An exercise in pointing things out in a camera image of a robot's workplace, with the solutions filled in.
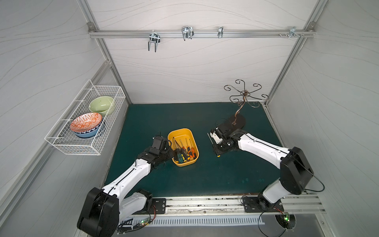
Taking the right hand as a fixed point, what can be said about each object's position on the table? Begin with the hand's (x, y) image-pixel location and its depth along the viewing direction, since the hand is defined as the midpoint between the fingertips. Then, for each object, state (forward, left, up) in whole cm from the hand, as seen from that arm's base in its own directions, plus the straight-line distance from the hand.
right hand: (216, 149), depth 86 cm
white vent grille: (-35, +12, -8) cm, 38 cm away
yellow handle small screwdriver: (-4, -1, 0) cm, 5 cm away
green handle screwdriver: (-3, +22, -3) cm, 23 cm away
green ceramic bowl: (+8, +60, +27) cm, 67 cm away
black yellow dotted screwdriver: (+1, +20, -6) cm, 21 cm away
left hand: (-3, +25, 0) cm, 25 cm away
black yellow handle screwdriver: (0, +24, -4) cm, 24 cm away
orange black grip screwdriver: (-1, +13, -5) cm, 15 cm away
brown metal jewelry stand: (+27, -21, -9) cm, 35 cm away
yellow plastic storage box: (+10, +22, -6) cm, 25 cm away
